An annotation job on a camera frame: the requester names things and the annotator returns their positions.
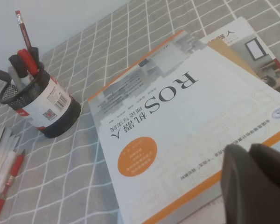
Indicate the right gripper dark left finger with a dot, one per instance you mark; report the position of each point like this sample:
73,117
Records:
249,196

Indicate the red capped marker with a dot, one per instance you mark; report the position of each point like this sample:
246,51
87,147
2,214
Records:
28,61

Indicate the tan cardboard book under ROS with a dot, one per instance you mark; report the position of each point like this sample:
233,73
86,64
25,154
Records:
222,48

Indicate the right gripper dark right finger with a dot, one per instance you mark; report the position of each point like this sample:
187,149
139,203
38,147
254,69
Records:
268,160

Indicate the black capped marker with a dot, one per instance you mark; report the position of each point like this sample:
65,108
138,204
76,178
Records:
19,65

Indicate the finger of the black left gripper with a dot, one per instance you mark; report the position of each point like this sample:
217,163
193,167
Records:
4,76

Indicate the red pencil with eraser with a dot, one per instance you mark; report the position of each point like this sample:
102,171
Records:
23,29

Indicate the book with room photo cover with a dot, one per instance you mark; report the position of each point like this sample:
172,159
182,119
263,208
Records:
243,40

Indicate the red gel pen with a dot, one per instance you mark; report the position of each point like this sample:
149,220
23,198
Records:
13,172

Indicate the white ROS robotics book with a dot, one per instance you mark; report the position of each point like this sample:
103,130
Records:
163,125

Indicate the white pen on table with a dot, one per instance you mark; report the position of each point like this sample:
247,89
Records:
5,169

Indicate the black mesh pen holder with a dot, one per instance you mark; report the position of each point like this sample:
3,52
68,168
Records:
44,104

